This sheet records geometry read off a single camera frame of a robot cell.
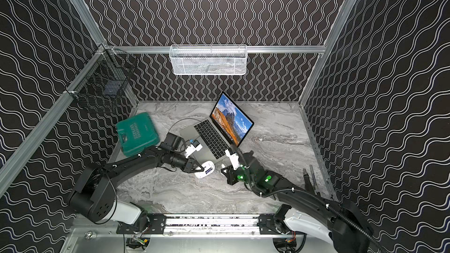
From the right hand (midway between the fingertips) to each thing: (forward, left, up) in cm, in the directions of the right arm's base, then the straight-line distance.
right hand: (222, 169), depth 78 cm
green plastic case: (+23, +49, -5) cm, 54 cm away
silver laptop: (+28, 0, -9) cm, 30 cm away
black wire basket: (+43, +65, +16) cm, 80 cm away
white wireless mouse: (+2, +7, -2) cm, 7 cm away
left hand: (0, +8, -2) cm, 9 cm away
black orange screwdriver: (-1, -41, -11) cm, 42 cm away
